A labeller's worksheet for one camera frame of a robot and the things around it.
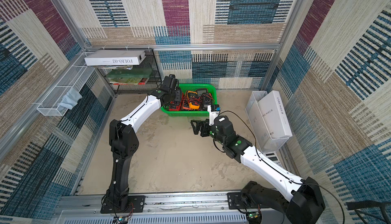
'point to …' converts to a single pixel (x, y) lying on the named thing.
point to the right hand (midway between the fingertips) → (198, 119)
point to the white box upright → (275, 116)
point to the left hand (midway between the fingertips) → (175, 92)
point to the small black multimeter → (206, 99)
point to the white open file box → (265, 142)
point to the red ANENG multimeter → (200, 91)
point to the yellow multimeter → (193, 100)
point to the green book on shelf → (129, 76)
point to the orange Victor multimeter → (185, 103)
